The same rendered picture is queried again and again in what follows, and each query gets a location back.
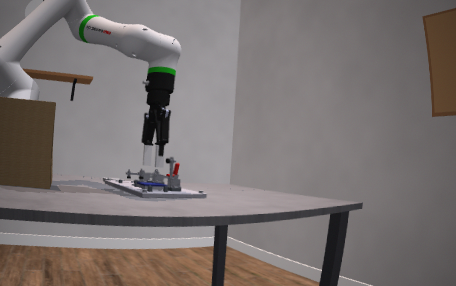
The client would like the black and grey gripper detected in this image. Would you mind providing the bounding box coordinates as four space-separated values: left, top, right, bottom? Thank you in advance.
142 92 171 168

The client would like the blue rectangular plate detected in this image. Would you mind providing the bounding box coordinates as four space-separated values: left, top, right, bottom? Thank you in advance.
137 182 167 190

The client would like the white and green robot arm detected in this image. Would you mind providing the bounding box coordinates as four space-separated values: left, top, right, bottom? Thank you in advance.
0 0 181 100

